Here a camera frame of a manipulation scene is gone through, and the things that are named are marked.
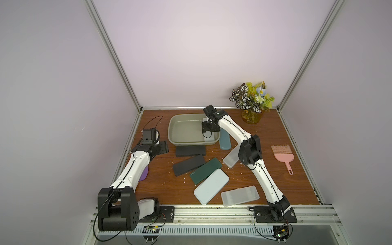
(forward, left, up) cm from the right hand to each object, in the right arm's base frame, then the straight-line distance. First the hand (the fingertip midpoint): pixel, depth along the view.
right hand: (207, 126), depth 102 cm
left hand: (-19, +26, +5) cm, 33 cm away
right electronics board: (-57, -35, -8) cm, 68 cm away
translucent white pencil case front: (-42, -18, -5) cm, 46 cm away
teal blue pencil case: (-11, -12, -3) cm, 16 cm away
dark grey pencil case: (-15, +12, -8) cm, 20 cm away
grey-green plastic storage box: (+1, +15, -4) cm, 16 cm away
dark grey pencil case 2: (-27, +12, -3) cm, 30 cm away
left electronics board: (-60, +27, -9) cm, 66 cm away
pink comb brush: (-16, -49, -7) cm, 52 cm away
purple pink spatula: (-32, +37, -5) cm, 49 cm away
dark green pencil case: (-29, +1, -5) cm, 30 cm away
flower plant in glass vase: (+6, -28, +18) cm, 34 cm away
